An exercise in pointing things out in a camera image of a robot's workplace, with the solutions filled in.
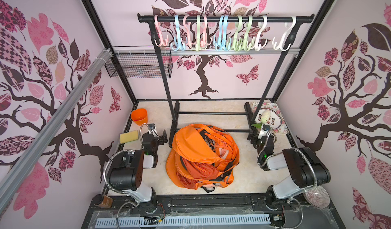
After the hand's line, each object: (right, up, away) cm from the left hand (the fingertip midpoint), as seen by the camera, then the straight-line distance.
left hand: (158, 133), depth 94 cm
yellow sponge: (-21, -3, +3) cm, 21 cm away
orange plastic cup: (-18, +11, +14) cm, 25 cm away
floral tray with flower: (+77, +12, +12) cm, 79 cm away
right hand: (+64, +3, -3) cm, 64 cm away
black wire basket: (-14, +46, 0) cm, 48 cm away
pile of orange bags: (+18, -17, -21) cm, 33 cm away
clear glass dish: (+86, -30, -20) cm, 93 cm away
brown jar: (-18, -27, -27) cm, 43 cm away
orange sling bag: (+26, -4, -16) cm, 31 cm away
